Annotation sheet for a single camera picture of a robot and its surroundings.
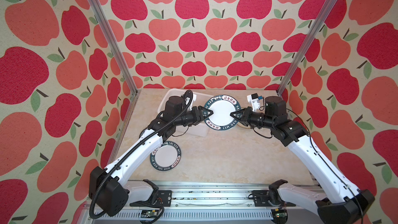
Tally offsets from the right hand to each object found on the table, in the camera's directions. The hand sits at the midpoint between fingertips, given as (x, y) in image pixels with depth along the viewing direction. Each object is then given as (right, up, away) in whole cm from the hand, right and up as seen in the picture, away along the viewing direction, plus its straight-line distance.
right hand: (234, 113), depth 68 cm
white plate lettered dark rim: (-5, +3, +5) cm, 7 cm away
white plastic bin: (-16, -11, +23) cm, 30 cm away
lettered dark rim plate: (-34, -26, +18) cm, 47 cm away
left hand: (-9, -1, 0) cm, 10 cm away
